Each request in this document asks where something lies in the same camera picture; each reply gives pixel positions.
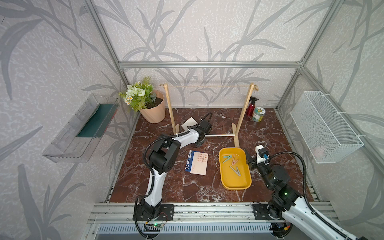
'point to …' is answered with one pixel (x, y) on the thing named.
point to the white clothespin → (237, 171)
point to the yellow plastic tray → (230, 180)
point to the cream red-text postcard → (199, 163)
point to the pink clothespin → (234, 161)
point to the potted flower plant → (141, 96)
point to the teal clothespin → (228, 156)
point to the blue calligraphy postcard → (190, 161)
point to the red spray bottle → (251, 106)
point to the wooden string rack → (236, 128)
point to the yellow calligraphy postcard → (190, 122)
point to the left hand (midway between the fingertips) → (195, 138)
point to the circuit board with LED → (155, 225)
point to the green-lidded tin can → (259, 113)
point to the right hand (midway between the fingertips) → (251, 146)
